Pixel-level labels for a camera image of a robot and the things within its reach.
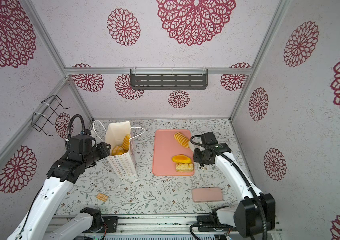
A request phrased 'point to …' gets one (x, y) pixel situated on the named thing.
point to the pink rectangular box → (209, 194)
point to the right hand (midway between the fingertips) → (196, 155)
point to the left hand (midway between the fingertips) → (108, 149)
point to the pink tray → (165, 147)
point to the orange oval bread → (117, 150)
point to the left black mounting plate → (111, 223)
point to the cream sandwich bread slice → (184, 167)
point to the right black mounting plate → (206, 223)
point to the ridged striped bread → (125, 144)
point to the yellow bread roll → (181, 158)
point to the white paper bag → (119, 136)
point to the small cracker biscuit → (102, 197)
